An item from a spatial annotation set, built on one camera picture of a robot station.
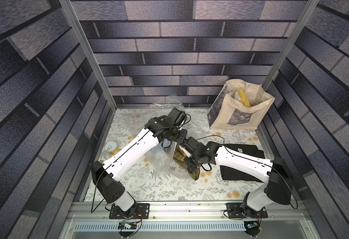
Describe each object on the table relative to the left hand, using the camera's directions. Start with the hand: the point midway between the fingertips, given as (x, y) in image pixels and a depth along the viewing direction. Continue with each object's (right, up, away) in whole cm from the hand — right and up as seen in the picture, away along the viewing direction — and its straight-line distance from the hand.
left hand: (184, 135), depth 74 cm
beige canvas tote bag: (+29, +13, +22) cm, 39 cm away
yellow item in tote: (+39, +24, +23) cm, 52 cm away
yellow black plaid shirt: (-2, -13, +5) cm, 14 cm away
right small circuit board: (+34, -45, -1) cm, 57 cm away
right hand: (+2, -15, +7) cm, 17 cm away
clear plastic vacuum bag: (-15, -17, +21) cm, 30 cm away
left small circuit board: (-28, -44, -3) cm, 52 cm away
